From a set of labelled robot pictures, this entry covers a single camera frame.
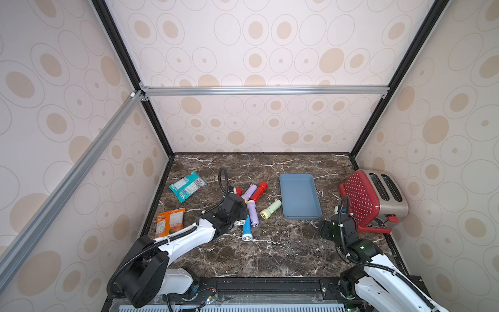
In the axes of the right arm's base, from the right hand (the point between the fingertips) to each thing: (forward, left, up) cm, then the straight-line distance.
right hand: (333, 224), depth 84 cm
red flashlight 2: (+18, +44, -3) cm, 48 cm away
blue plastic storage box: (+18, +12, -6) cm, 22 cm away
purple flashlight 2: (+6, +35, -3) cm, 36 cm away
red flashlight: (+21, +31, -2) cm, 38 cm away
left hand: (+5, +36, +4) cm, 37 cm away
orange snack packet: (-1, +74, -3) cm, 74 cm away
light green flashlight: (+6, +29, -3) cm, 30 cm away
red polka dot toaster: (+7, -16, +10) cm, 20 cm away
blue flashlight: (-2, +37, -4) cm, 38 cm away
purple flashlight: (+18, +38, -3) cm, 42 cm away
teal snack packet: (+20, +71, -3) cm, 74 cm away
